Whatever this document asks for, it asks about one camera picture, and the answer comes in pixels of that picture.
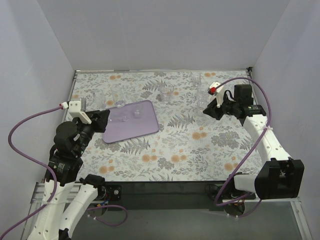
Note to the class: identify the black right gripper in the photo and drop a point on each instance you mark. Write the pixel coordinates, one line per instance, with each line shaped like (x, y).
(218, 109)

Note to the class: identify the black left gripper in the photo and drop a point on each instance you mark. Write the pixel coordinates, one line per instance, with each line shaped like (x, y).
(94, 122)

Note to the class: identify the clear stemmed wine glass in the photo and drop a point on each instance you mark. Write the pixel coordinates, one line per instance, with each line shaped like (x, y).
(100, 99)

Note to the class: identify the tall clear flute glass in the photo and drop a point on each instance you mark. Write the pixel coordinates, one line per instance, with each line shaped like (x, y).
(119, 102)

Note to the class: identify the small clear shot glass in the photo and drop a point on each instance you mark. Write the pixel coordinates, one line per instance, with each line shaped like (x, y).
(137, 109)

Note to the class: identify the clear faceted tumbler glass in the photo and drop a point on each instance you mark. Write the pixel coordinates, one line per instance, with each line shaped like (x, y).
(166, 92)

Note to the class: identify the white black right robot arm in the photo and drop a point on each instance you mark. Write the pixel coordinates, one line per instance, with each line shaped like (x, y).
(280, 176)

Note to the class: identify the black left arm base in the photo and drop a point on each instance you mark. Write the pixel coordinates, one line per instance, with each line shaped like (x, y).
(112, 192)

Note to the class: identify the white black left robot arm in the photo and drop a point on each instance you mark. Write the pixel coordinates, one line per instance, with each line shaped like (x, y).
(55, 220)

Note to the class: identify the purple rectangular tray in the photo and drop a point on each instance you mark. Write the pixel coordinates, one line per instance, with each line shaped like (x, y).
(135, 127)

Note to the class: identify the tall clear drinking glass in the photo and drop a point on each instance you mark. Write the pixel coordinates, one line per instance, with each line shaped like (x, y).
(201, 100)

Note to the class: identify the clear back tumbler glass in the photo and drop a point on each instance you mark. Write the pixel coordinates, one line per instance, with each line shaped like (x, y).
(196, 79)

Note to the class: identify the floral patterned table mat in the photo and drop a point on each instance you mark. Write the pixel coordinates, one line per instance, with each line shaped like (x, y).
(187, 147)

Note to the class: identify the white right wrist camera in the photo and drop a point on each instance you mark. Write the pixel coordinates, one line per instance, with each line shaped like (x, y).
(217, 90)

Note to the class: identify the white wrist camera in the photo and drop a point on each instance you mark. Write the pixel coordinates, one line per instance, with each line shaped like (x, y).
(217, 90)
(77, 108)

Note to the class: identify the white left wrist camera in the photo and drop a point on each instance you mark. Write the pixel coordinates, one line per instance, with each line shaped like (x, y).
(77, 108)

